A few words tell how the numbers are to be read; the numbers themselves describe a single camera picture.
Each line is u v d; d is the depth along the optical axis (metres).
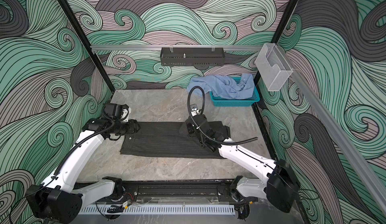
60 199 0.36
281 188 0.38
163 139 0.95
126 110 0.64
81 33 0.86
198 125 0.55
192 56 0.91
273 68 0.81
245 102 1.04
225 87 1.12
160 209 0.70
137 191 0.74
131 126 0.67
